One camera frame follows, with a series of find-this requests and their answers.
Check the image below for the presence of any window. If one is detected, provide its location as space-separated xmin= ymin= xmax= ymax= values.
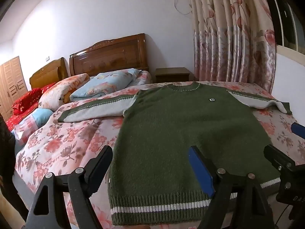
xmin=262 ymin=0 xmax=305 ymax=53

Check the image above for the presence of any wooden nightstand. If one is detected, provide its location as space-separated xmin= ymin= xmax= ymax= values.
xmin=155 ymin=67 xmax=196 ymax=83

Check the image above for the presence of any large wooden headboard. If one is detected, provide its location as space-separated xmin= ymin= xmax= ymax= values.
xmin=69 ymin=33 xmax=149 ymax=77

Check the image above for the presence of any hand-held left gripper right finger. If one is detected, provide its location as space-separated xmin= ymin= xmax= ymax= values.
xmin=188 ymin=145 xmax=271 ymax=229

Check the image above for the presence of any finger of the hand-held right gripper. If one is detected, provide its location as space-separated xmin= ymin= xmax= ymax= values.
xmin=291 ymin=122 xmax=305 ymax=140
xmin=264 ymin=144 xmax=296 ymax=172

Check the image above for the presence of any red blanket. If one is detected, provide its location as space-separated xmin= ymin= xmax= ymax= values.
xmin=5 ymin=82 xmax=58 ymax=131

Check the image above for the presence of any small wooden headboard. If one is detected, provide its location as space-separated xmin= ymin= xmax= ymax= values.
xmin=29 ymin=57 xmax=69 ymax=89

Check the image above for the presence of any wooden wardrobe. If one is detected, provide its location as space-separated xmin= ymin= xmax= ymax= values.
xmin=0 ymin=56 xmax=28 ymax=121

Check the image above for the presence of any pink floral curtain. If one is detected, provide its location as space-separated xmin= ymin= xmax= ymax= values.
xmin=185 ymin=0 xmax=277 ymax=94

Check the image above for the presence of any light blue pillow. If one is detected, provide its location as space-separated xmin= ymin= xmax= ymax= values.
xmin=14 ymin=108 xmax=54 ymax=140

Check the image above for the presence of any green knitted sweater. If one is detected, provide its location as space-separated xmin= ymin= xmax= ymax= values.
xmin=58 ymin=81 xmax=293 ymax=226

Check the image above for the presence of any blue floral pillow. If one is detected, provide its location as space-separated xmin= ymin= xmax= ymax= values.
xmin=70 ymin=68 xmax=143 ymax=102

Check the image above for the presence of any dark cloth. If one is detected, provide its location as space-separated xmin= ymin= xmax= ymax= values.
xmin=0 ymin=114 xmax=29 ymax=222

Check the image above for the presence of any floral bedspread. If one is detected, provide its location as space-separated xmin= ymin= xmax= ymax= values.
xmin=14 ymin=80 xmax=305 ymax=229

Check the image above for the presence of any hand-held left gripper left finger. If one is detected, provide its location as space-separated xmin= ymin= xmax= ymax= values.
xmin=24 ymin=145 xmax=113 ymax=229

